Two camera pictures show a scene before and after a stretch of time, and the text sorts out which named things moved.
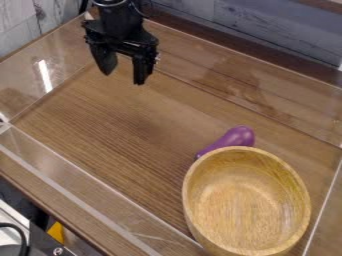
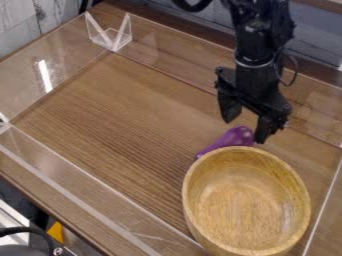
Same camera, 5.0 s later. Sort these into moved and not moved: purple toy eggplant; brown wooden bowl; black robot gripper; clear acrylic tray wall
Moved: black robot gripper
Not moved: brown wooden bowl; purple toy eggplant; clear acrylic tray wall
